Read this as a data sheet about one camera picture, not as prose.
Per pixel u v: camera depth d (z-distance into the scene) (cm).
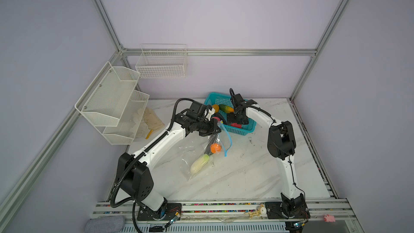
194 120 61
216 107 111
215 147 80
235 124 97
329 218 70
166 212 73
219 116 107
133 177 42
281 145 59
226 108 110
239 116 84
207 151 84
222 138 88
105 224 69
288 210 66
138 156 44
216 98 111
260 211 72
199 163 84
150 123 109
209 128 70
